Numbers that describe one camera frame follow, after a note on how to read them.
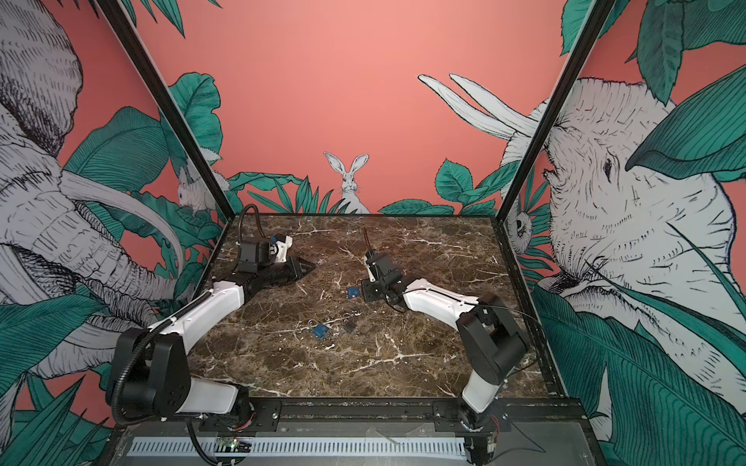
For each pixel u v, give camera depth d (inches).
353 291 38.6
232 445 27.6
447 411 29.5
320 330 34.7
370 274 28.9
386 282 27.1
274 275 29.0
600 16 27.5
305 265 32.8
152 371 16.5
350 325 35.7
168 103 34.0
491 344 18.2
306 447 27.6
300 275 31.0
